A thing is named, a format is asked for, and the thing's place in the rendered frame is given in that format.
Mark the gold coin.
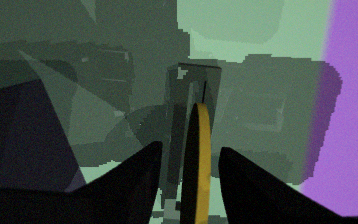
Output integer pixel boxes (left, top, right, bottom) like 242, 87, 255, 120
180, 103, 211, 224

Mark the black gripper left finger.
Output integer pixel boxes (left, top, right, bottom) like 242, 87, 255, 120
0, 141, 163, 224

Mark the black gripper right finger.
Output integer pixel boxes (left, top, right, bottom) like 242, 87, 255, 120
218, 147, 358, 224

